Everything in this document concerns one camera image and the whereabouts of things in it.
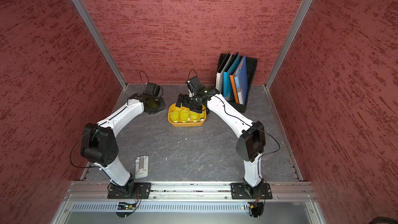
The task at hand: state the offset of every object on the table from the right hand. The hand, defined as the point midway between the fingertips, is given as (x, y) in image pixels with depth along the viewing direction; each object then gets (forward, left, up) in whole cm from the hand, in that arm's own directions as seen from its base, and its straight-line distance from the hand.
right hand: (183, 109), depth 81 cm
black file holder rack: (+35, -44, +2) cm, 56 cm away
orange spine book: (+17, -28, +6) cm, 33 cm away
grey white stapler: (-24, +23, -19) cm, 38 cm away
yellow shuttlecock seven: (+5, +2, -11) cm, 13 cm away
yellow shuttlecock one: (+4, -5, -14) cm, 15 cm away
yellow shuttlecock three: (+4, -10, -18) cm, 21 cm away
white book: (+18, -20, +5) cm, 28 cm away
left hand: (+6, +15, -8) cm, 18 cm away
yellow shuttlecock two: (+5, +8, -13) cm, 16 cm away
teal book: (+27, -30, +8) cm, 41 cm away
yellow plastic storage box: (+3, -1, -19) cm, 19 cm away
